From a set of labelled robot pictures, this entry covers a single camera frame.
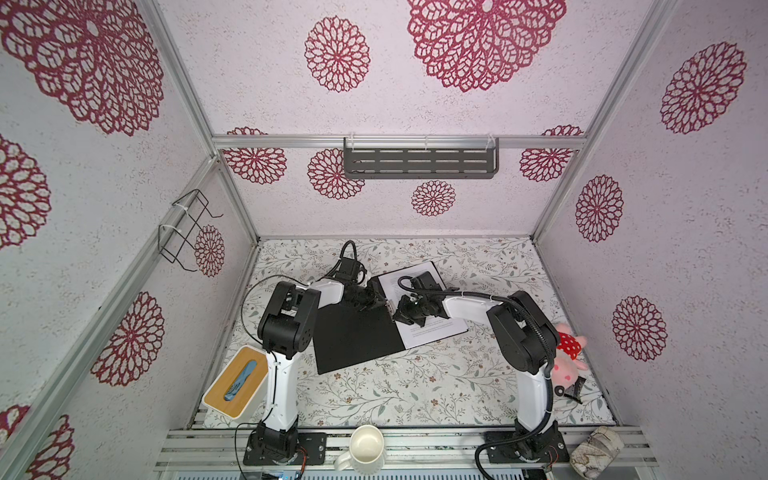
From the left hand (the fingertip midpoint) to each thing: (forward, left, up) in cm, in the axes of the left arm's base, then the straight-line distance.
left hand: (386, 305), depth 101 cm
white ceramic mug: (-42, +6, -1) cm, 43 cm away
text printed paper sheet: (-9, -15, +1) cm, 18 cm away
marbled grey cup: (-45, -47, +3) cm, 65 cm away
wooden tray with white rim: (-26, +41, +3) cm, 49 cm away
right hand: (-4, -2, +2) cm, 5 cm away
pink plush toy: (-19, -52, +6) cm, 55 cm away
